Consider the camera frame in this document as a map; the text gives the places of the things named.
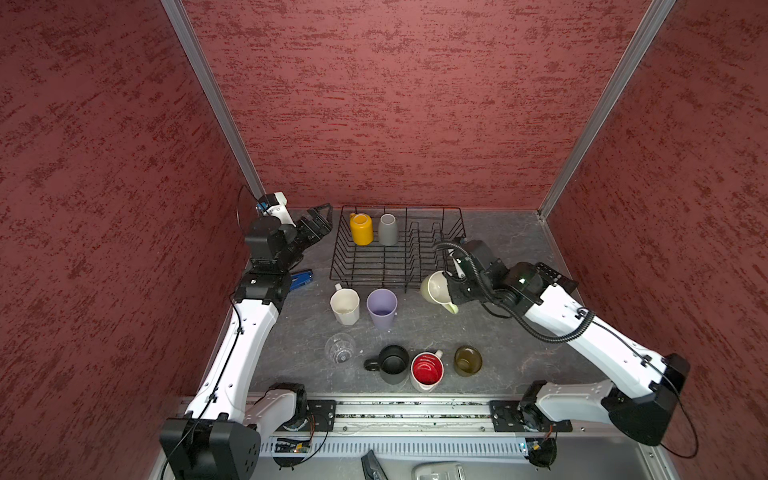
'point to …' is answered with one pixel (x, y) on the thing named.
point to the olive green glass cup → (467, 361)
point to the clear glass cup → (340, 348)
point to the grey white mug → (388, 229)
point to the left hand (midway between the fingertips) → (323, 218)
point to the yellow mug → (362, 228)
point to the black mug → (392, 363)
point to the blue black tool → (301, 277)
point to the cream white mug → (345, 303)
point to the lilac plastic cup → (382, 305)
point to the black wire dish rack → (421, 230)
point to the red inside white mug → (427, 370)
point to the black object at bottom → (372, 468)
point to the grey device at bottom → (438, 470)
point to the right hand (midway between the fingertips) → (452, 291)
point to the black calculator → (554, 276)
